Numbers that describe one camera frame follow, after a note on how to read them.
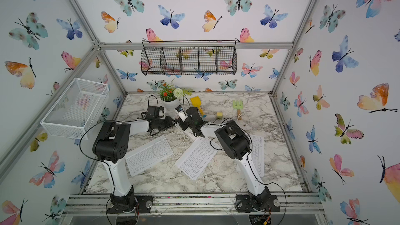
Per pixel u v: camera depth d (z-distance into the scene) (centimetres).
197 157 89
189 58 98
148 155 89
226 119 103
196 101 114
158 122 89
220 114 109
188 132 96
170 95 101
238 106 113
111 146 53
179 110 87
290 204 74
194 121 81
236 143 59
